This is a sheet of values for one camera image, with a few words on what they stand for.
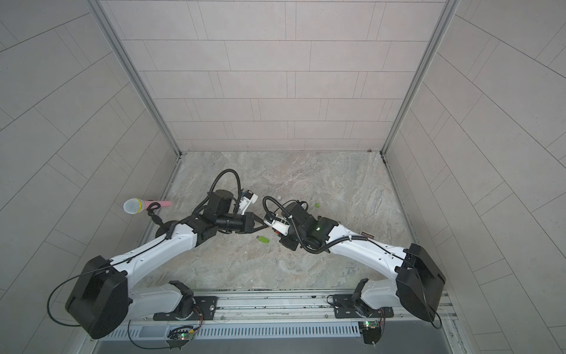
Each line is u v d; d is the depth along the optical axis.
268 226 0.76
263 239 0.86
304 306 0.73
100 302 0.39
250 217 0.69
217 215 0.62
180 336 0.66
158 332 0.69
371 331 0.67
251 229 0.69
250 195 0.74
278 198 1.01
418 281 0.39
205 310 0.70
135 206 0.67
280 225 0.67
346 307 0.66
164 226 0.83
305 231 0.58
